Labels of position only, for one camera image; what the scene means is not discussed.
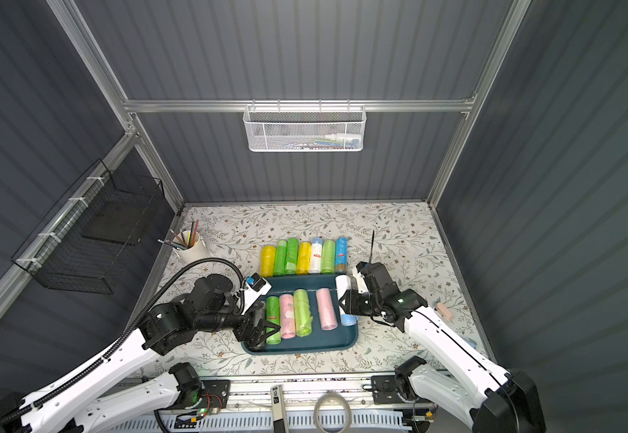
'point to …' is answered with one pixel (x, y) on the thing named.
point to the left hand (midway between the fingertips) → (270, 322)
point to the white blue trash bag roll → (316, 255)
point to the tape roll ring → (348, 410)
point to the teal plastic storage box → (342, 337)
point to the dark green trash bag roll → (291, 256)
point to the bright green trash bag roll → (279, 268)
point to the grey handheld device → (280, 422)
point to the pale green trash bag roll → (302, 313)
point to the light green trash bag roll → (328, 257)
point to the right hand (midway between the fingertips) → (347, 302)
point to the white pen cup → (189, 245)
